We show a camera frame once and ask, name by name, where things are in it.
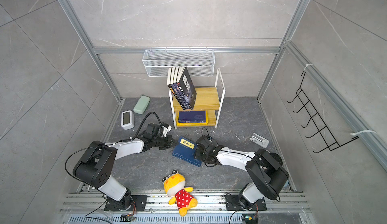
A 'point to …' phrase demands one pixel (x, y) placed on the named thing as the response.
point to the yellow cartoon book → (192, 123)
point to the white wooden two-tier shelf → (207, 108)
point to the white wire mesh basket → (200, 62)
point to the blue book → (185, 150)
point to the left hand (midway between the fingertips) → (179, 140)
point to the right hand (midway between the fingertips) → (196, 154)
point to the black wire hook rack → (323, 130)
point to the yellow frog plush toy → (174, 185)
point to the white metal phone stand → (259, 140)
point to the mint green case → (141, 104)
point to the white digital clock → (127, 119)
